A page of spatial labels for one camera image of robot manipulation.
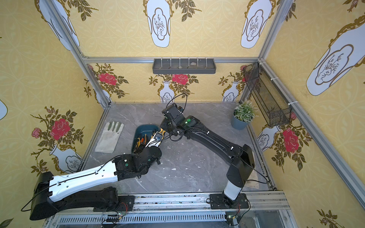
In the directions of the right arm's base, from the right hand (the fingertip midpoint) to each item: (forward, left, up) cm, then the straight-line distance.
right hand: (160, 128), depth 76 cm
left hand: (-6, +2, -3) cm, 8 cm away
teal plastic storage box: (+11, +18, -20) cm, 29 cm away
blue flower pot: (+18, -50, -19) cm, 56 cm away
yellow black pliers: (-2, -1, +1) cm, 2 cm away
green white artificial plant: (+22, -52, -9) cm, 57 cm away
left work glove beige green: (+4, +39, -21) cm, 45 cm away
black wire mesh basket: (+14, -68, 0) cm, 69 cm away
